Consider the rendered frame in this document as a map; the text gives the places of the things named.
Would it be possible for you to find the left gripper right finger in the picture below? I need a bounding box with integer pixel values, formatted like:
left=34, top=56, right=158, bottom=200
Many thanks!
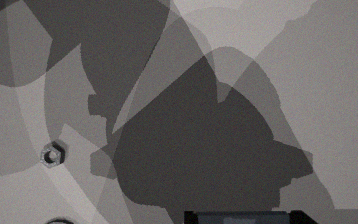
left=288, top=210, right=318, bottom=224

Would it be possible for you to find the grey hex nut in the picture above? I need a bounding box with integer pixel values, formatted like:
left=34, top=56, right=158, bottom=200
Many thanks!
left=40, top=145, right=65, bottom=169

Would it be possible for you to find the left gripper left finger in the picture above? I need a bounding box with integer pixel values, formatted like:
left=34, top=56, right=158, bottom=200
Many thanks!
left=184, top=211, right=199, bottom=224

